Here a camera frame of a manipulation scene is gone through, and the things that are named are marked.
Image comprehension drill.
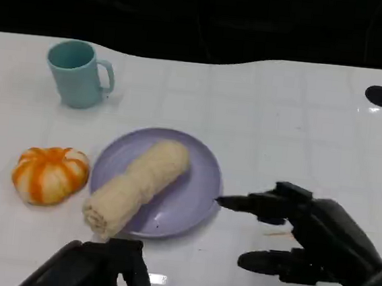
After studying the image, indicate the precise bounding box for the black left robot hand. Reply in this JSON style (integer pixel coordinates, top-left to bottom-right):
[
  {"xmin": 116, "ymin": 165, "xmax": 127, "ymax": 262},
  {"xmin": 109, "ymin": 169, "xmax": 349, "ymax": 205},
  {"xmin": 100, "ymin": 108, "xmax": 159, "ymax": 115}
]
[{"xmin": 15, "ymin": 228, "xmax": 159, "ymax": 286}]

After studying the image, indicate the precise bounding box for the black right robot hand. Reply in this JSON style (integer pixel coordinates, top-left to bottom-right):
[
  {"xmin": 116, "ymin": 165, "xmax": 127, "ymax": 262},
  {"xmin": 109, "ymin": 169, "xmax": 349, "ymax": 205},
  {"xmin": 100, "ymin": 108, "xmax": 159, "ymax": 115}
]
[{"xmin": 209, "ymin": 175, "xmax": 382, "ymax": 286}]

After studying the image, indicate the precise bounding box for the beige towel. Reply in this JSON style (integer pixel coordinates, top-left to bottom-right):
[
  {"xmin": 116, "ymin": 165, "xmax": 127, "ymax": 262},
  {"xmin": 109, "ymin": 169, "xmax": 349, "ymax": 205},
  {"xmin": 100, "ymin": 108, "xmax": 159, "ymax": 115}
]
[{"xmin": 79, "ymin": 132, "xmax": 193, "ymax": 249}]

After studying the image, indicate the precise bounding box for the orange and white toy bread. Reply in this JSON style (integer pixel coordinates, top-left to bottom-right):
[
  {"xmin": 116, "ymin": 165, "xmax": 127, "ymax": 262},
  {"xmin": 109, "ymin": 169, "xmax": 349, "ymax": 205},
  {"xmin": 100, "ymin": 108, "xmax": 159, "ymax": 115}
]
[{"xmin": 9, "ymin": 142, "xmax": 93, "ymax": 211}]

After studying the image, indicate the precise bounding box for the lilac plate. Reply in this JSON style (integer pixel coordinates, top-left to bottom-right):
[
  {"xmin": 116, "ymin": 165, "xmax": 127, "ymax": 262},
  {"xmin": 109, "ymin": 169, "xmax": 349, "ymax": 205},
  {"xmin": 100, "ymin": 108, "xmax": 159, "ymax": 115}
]
[{"xmin": 84, "ymin": 121, "xmax": 230, "ymax": 245}]

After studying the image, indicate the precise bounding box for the pale green mug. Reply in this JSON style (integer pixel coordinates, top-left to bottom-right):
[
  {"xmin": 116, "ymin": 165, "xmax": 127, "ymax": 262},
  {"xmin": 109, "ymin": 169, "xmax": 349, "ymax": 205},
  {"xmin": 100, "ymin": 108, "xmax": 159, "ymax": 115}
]
[{"xmin": 42, "ymin": 37, "xmax": 120, "ymax": 112}]

